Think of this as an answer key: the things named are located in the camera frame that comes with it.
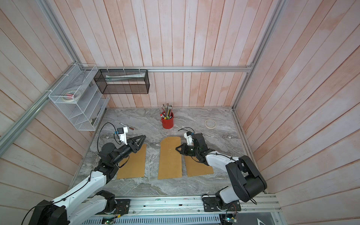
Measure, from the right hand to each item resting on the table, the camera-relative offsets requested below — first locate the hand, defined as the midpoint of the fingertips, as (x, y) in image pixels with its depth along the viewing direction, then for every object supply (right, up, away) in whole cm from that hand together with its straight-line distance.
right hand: (176, 148), depth 87 cm
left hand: (-17, +8, -11) cm, 22 cm away
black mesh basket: (-38, +46, +11) cm, 61 cm away
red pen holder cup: (-7, +15, +22) cm, 28 cm away
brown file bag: (-4, -9, +1) cm, 10 cm away
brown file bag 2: (+12, -13, +1) cm, 18 cm away
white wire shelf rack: (-52, +22, -8) cm, 57 cm away
